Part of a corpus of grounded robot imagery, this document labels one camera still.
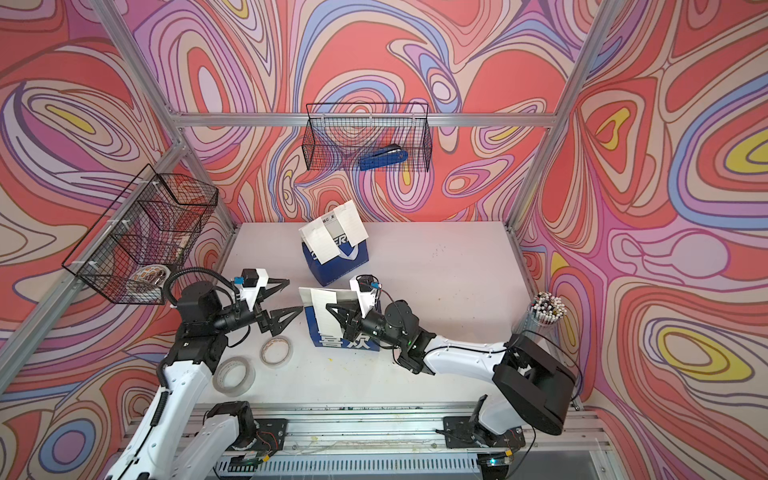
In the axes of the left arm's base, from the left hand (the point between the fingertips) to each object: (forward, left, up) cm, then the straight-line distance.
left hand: (295, 298), depth 71 cm
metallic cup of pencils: (-1, -62, -7) cm, 63 cm away
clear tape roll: (-11, +20, -22) cm, 32 cm away
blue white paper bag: (-3, -7, -17) cm, 19 cm away
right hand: (-3, -8, -3) cm, 9 cm away
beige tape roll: (-3, +11, -25) cm, 27 cm away
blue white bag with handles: (+24, -11, -14) cm, 30 cm away
